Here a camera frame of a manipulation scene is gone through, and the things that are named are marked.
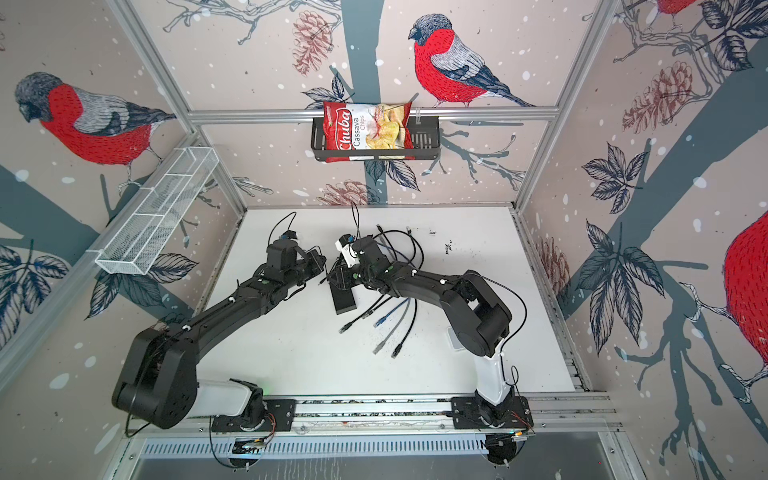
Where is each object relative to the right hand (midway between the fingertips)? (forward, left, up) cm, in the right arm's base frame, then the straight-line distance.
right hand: (327, 282), depth 87 cm
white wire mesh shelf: (-3, +41, +22) cm, 47 cm away
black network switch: (0, -3, -10) cm, 10 cm away
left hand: (+5, 0, +6) cm, 8 cm away
